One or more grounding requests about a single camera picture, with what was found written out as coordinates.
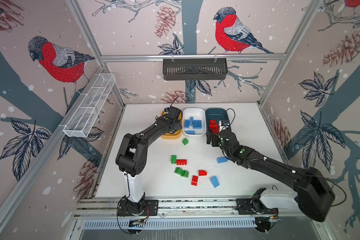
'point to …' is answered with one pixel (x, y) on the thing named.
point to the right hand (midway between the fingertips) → (212, 134)
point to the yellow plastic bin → (177, 135)
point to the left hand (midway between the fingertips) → (174, 125)
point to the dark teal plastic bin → (215, 113)
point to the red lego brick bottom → (194, 180)
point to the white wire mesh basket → (81, 123)
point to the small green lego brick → (185, 141)
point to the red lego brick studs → (181, 162)
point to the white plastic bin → (198, 113)
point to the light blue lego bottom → (214, 181)
